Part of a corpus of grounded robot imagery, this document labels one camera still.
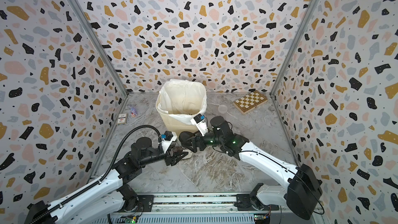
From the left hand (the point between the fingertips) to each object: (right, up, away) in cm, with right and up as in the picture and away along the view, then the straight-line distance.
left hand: (185, 147), depth 72 cm
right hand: (+1, +4, -1) cm, 4 cm away
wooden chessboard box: (+41, +23, +42) cm, 63 cm away
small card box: (-47, +11, +32) cm, 58 cm away
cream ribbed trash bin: (-7, +9, +10) cm, 15 cm away
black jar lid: (-1, +5, +5) cm, 7 cm away
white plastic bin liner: (-5, +24, +23) cm, 34 cm away
